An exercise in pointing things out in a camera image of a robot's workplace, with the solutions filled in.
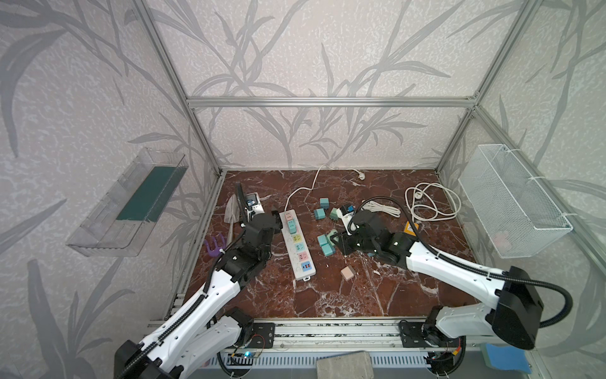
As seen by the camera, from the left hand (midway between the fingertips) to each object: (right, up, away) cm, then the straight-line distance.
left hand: (266, 209), depth 76 cm
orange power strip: (+54, -10, +20) cm, 59 cm away
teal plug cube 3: (+20, -13, +6) cm, 25 cm away
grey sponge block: (+27, -44, -9) cm, 52 cm away
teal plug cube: (+18, -4, +26) cm, 32 cm away
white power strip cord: (+39, +14, +42) cm, 59 cm away
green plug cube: (+23, -1, -2) cm, 23 cm away
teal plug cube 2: (+19, -13, +17) cm, 29 cm away
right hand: (+21, -9, +3) cm, 23 cm away
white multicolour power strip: (+10, -18, +13) cm, 25 cm away
